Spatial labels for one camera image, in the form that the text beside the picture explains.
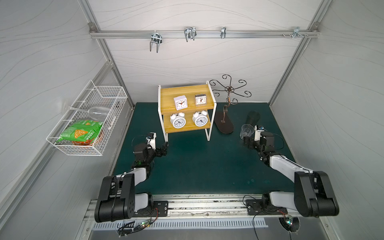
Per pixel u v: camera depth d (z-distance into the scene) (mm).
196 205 759
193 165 906
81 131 547
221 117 1049
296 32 765
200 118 826
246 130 1002
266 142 690
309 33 785
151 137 767
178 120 820
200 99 729
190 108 749
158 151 795
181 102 716
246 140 839
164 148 813
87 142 526
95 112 650
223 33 783
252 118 963
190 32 765
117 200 420
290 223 716
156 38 783
